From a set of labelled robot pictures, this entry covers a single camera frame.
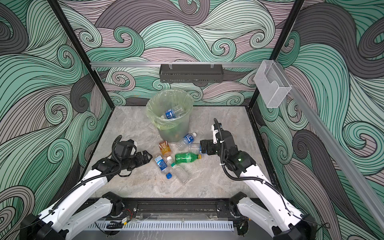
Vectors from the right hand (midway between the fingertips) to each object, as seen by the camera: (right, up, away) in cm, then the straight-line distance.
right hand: (208, 141), depth 75 cm
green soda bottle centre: (-12, -11, +10) cm, 19 cm away
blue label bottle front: (-18, +16, +17) cm, 30 cm away
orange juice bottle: (-24, -8, +14) cm, 29 cm away
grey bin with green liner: (-20, +4, +13) cm, 24 cm away
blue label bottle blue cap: (-25, -16, +8) cm, 31 cm away
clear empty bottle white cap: (-16, -20, +11) cm, 27 cm away
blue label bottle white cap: (-6, -8, +22) cm, 24 cm away
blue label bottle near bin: (-11, -2, +19) cm, 22 cm away
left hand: (-33, -10, +4) cm, 35 cm away
